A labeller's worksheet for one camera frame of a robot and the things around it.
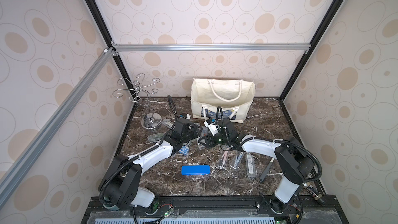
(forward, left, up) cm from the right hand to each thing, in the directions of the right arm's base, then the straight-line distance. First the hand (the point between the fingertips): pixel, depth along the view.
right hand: (206, 137), depth 88 cm
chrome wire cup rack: (+15, +38, -5) cm, 41 cm away
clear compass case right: (-10, -25, -8) cm, 28 cm away
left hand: (+2, +1, +6) cm, 6 cm away
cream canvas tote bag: (+24, -17, +9) cm, 31 cm away
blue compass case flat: (-16, +6, -8) cm, 19 cm away
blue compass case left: (-4, +13, -8) cm, 16 cm away
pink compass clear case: (-10, -10, -9) cm, 16 cm away
